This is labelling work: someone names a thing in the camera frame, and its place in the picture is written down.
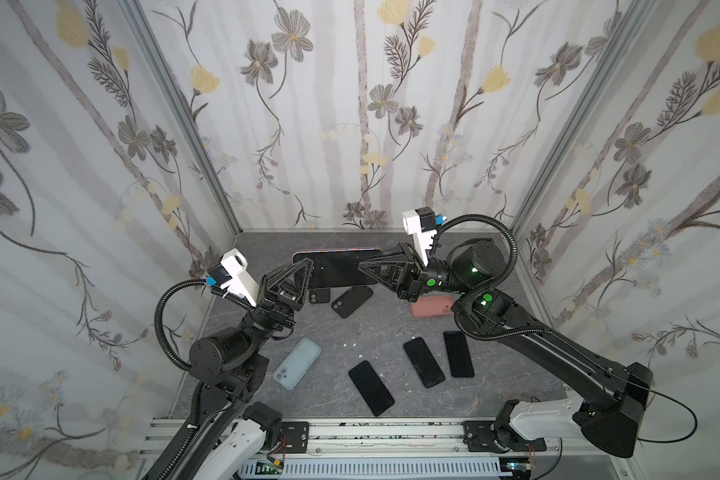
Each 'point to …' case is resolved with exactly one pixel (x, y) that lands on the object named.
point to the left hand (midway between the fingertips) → (304, 261)
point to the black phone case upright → (319, 295)
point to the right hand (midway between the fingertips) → (365, 269)
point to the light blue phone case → (296, 363)
